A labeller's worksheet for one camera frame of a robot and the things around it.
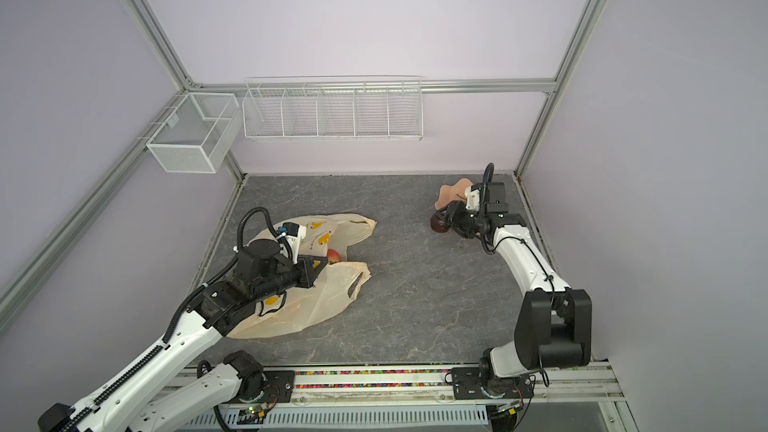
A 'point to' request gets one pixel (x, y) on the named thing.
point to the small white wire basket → (198, 133)
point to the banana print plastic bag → (305, 309)
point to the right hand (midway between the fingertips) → (443, 218)
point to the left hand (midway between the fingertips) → (327, 265)
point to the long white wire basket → (338, 107)
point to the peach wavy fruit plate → (451, 193)
